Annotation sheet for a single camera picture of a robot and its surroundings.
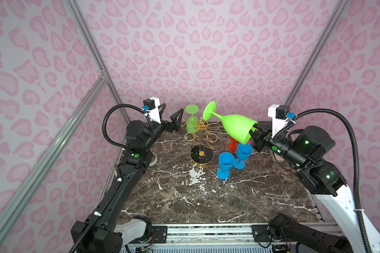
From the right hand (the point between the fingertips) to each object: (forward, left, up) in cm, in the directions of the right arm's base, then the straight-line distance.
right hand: (245, 121), depth 52 cm
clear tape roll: (+11, +43, -48) cm, 66 cm away
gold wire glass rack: (+18, +14, -48) cm, 53 cm away
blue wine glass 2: (+8, +1, -40) cm, 41 cm away
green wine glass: (+29, +20, -30) cm, 46 cm away
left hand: (+12, +25, -2) cm, 28 cm away
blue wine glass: (+10, -8, -34) cm, 36 cm away
